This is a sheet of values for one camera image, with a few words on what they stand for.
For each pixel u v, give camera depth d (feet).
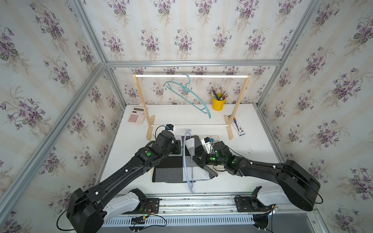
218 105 3.73
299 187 1.39
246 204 2.39
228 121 3.55
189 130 3.22
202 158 2.35
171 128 2.22
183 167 2.69
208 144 2.51
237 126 3.42
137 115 3.64
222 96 3.67
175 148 2.21
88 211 1.20
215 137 3.25
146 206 2.38
